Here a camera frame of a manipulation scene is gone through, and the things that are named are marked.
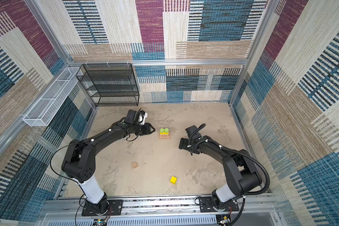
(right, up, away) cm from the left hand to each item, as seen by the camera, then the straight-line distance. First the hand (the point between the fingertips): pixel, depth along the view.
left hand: (154, 128), depth 91 cm
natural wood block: (+6, -6, +9) cm, 12 cm away
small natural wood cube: (-11, -22, -4) cm, 25 cm away
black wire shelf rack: (-35, +32, +18) cm, 51 cm away
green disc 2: (+8, -2, +6) cm, 10 cm away
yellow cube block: (+12, -28, -10) cm, 32 cm away
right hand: (+20, -13, +1) cm, 24 cm away
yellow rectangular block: (+6, -4, +6) cm, 9 cm away
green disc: (+5, -2, +6) cm, 8 cm away
